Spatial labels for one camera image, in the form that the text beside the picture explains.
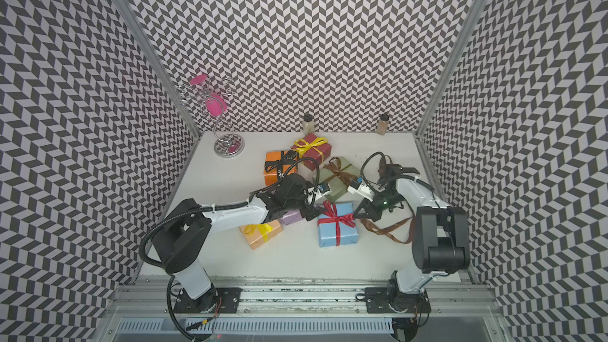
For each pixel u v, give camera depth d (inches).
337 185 36.7
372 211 29.1
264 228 33.1
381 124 45.2
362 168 33.0
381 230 34.8
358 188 29.5
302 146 41.7
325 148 40.2
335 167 38.9
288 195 26.7
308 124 44.1
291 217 32.4
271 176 38.0
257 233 31.9
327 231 31.9
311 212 29.8
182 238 18.2
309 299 29.7
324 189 29.0
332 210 33.8
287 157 39.0
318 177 28.8
